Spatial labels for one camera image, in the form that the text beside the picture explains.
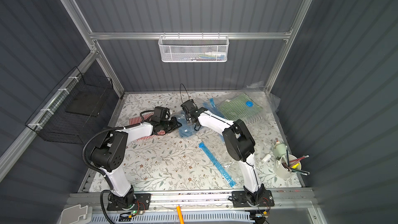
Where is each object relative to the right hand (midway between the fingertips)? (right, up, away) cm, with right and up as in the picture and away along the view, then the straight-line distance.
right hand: (195, 117), depth 96 cm
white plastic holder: (-47, -38, -33) cm, 69 cm away
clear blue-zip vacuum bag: (+20, -27, -12) cm, 36 cm away
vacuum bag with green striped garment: (+42, +9, +15) cm, 45 cm away
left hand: (-6, -5, -2) cm, 8 cm away
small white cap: (+40, -22, -12) cm, 47 cm away
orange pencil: (-6, -43, -26) cm, 50 cm away
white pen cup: (+47, -23, -20) cm, 56 cm away
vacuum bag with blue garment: (-5, -7, -2) cm, 9 cm away
